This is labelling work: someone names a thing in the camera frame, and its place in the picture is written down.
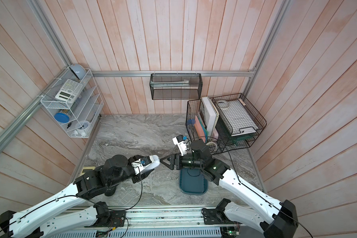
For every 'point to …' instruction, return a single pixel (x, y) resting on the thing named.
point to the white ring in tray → (222, 104)
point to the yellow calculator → (87, 168)
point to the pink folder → (199, 128)
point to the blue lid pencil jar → (61, 117)
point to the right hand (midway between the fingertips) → (164, 159)
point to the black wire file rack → (205, 120)
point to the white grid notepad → (241, 120)
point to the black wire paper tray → (244, 141)
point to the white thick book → (211, 114)
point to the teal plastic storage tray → (192, 182)
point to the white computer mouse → (156, 163)
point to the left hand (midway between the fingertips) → (148, 164)
